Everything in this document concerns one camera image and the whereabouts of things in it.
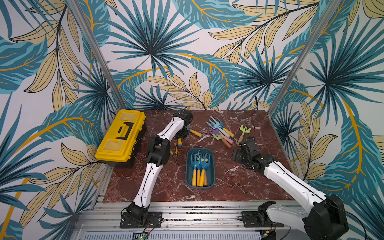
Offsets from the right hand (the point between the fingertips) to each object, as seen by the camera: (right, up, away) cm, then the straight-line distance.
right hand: (240, 155), depth 85 cm
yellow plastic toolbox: (-66, +5, -5) cm, 66 cm away
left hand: (-35, +9, +18) cm, 41 cm away
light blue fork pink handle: (-10, +17, +25) cm, 32 cm away
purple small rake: (-10, +13, +22) cm, 27 cm away
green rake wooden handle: (+11, +14, +24) cm, 30 cm away
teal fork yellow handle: (-6, +17, +25) cm, 31 cm away
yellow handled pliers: (-38, -1, +10) cm, 39 cm away
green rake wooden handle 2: (-19, -14, 0) cm, 24 cm away
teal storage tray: (-16, -9, +4) cm, 19 cm away
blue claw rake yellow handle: (-26, +12, +22) cm, 36 cm away
